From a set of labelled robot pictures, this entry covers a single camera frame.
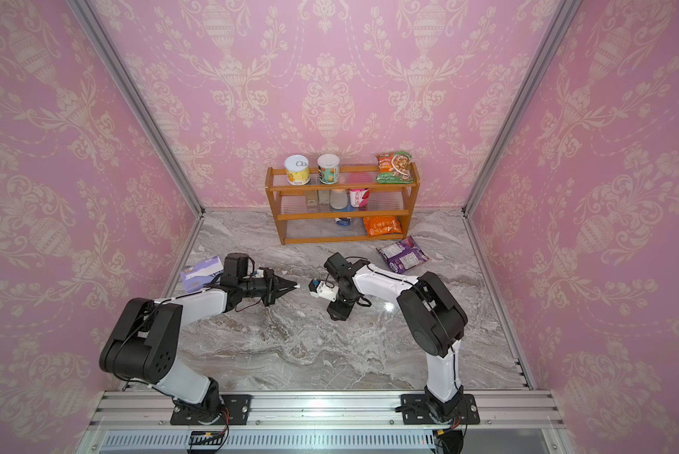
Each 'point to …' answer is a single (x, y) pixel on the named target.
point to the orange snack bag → (382, 225)
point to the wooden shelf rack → (315, 204)
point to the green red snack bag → (394, 168)
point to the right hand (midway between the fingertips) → (339, 309)
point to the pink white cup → (359, 197)
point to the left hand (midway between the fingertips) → (296, 284)
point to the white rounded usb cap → (298, 286)
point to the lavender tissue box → (196, 277)
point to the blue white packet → (343, 221)
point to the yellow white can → (297, 168)
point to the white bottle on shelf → (339, 199)
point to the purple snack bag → (403, 254)
